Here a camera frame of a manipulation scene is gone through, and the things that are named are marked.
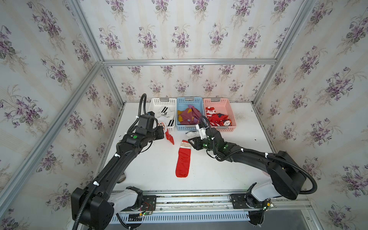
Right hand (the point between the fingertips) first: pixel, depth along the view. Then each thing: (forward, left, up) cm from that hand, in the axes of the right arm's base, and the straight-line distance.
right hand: (192, 140), depth 83 cm
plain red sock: (-10, +5, -13) cm, 17 cm away
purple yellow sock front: (+25, +8, -10) cm, 28 cm away
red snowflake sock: (+9, +16, -11) cm, 21 cm away
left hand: (+2, +17, +7) cm, 18 cm away
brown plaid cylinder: (-20, +39, -10) cm, 45 cm away
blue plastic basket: (+41, +8, -11) cm, 43 cm away
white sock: (+26, +19, -9) cm, 34 cm away
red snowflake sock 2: (+23, -21, -9) cm, 33 cm away
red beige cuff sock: (+2, +4, -11) cm, 12 cm away
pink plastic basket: (+41, -26, -12) cm, 50 cm away
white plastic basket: (+39, +29, -8) cm, 49 cm away
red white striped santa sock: (+34, -15, -11) cm, 39 cm away
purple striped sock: (+24, +1, -6) cm, 25 cm away
